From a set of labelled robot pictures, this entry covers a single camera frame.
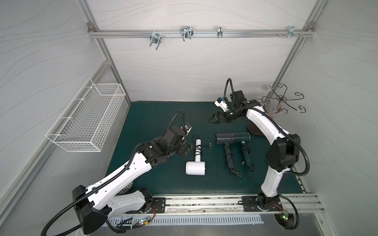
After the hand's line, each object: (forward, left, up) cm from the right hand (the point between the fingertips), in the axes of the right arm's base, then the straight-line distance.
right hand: (214, 120), depth 85 cm
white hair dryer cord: (-10, +9, -15) cm, 21 cm away
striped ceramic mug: (-36, +46, -14) cm, 60 cm away
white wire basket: (-17, +63, +13) cm, 67 cm away
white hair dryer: (-24, +9, -13) cm, 29 cm away
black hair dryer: (-4, -9, -14) cm, 17 cm away
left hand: (-16, +17, +4) cm, 23 cm away
